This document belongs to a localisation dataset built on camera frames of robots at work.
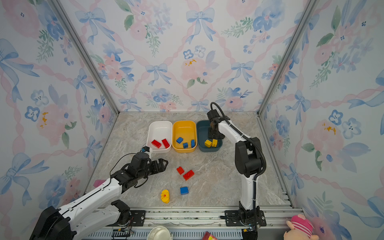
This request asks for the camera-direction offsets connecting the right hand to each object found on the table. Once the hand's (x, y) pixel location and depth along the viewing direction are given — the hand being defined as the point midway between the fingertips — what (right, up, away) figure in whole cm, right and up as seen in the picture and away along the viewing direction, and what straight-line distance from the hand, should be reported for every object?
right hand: (214, 135), depth 98 cm
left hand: (-31, -15, -15) cm, 37 cm away
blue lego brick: (-19, -30, -15) cm, 39 cm away
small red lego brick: (-22, -21, -8) cm, 31 cm away
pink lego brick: (-67, -26, -14) cm, 73 cm away
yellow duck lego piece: (-29, -31, -20) cm, 47 cm away
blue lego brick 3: (-14, -6, +2) cm, 15 cm away
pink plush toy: (+34, -40, -32) cm, 62 cm away
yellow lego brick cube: (-4, -6, +2) cm, 7 cm away
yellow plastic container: (-21, -1, +8) cm, 22 cm away
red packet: (-7, -43, -32) cm, 54 cm away
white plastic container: (-38, -1, +6) cm, 38 cm away
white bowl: (-30, -45, -27) cm, 61 cm away
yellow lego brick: (0, -6, +2) cm, 6 cm away
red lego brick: (-17, -24, -11) cm, 31 cm away
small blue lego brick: (-19, -7, 0) cm, 20 cm away
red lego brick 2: (-33, -6, +2) cm, 33 cm away
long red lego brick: (-39, -6, +2) cm, 39 cm away
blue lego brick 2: (-23, -4, +5) cm, 24 cm away
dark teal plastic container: (-7, +5, +18) cm, 20 cm away
